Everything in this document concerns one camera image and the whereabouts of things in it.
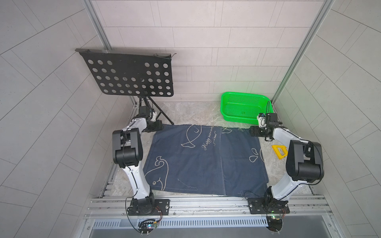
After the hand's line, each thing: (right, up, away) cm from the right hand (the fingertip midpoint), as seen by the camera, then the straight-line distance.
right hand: (256, 128), depth 97 cm
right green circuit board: (-3, -41, -29) cm, 50 cm away
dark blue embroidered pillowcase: (-28, -17, -12) cm, 35 cm away
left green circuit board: (-61, -40, -33) cm, 80 cm away
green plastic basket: (-3, +15, +14) cm, 21 cm away
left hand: (-65, +3, +4) cm, 65 cm away
